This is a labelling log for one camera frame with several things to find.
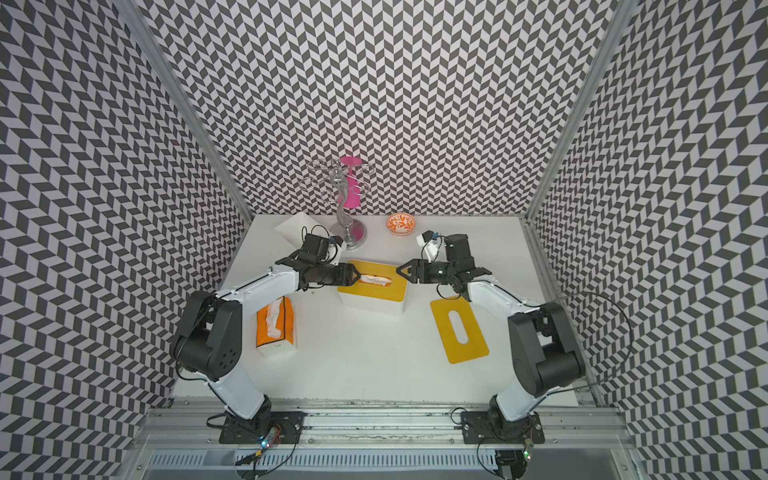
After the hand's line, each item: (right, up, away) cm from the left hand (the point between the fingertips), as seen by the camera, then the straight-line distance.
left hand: (351, 277), depth 93 cm
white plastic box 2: (-21, +16, +13) cm, 30 cm away
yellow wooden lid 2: (+32, -21, -5) cm, 39 cm away
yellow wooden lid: (+15, -3, -7) cm, 16 cm away
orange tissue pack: (-19, -13, -12) cm, 26 cm away
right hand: (+16, +1, -7) cm, 18 cm away
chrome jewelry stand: (-5, +14, +20) cm, 25 cm away
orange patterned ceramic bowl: (+16, +18, +22) cm, 33 cm away
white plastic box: (+7, -8, +1) cm, 11 cm away
